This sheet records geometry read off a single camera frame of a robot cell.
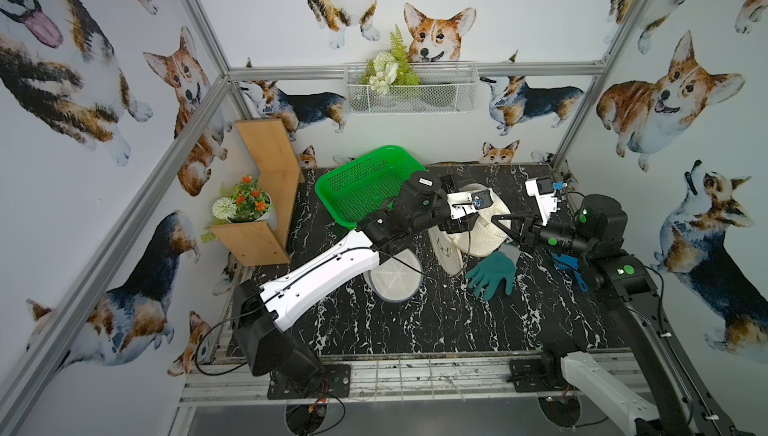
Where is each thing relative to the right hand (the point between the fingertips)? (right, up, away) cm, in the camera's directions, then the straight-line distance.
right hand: (502, 211), depth 63 cm
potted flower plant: (-65, +1, +20) cm, 68 cm away
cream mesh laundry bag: (-4, -6, +2) cm, 8 cm away
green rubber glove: (+4, -21, +27) cm, 34 cm away
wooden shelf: (-63, -10, +21) cm, 67 cm away
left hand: (-6, +7, +4) cm, 10 cm away
